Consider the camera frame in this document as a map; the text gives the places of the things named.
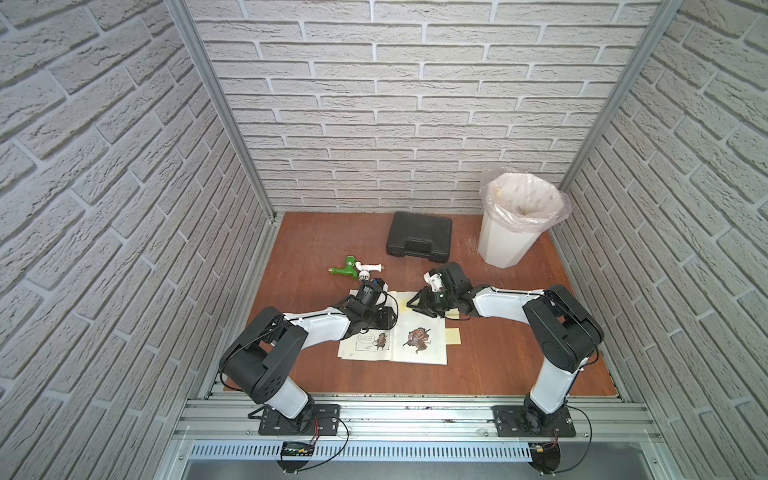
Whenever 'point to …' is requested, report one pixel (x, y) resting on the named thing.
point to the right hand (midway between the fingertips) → (412, 305)
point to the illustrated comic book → (416, 338)
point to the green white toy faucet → (353, 268)
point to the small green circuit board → (297, 449)
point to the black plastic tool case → (420, 234)
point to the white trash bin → (502, 247)
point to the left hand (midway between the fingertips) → (387, 310)
